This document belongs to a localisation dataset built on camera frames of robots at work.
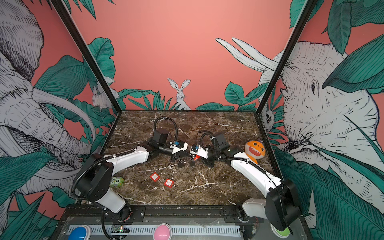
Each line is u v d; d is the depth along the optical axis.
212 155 0.69
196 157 0.78
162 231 0.68
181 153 0.73
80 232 0.67
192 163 0.93
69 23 0.74
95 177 0.45
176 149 0.70
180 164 0.93
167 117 0.65
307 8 0.69
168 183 0.83
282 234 0.67
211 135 0.64
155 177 0.85
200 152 0.69
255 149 0.89
